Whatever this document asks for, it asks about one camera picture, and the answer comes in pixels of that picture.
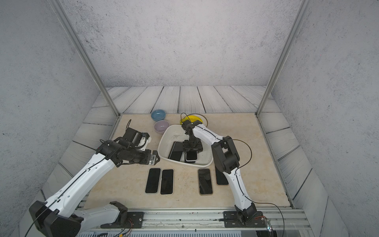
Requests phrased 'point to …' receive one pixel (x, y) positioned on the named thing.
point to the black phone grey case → (191, 156)
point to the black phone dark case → (176, 150)
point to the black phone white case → (167, 182)
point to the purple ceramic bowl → (160, 126)
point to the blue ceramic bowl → (158, 115)
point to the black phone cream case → (220, 178)
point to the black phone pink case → (205, 181)
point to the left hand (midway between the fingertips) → (154, 159)
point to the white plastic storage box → (175, 133)
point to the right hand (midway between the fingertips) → (190, 152)
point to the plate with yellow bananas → (194, 117)
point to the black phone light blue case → (153, 180)
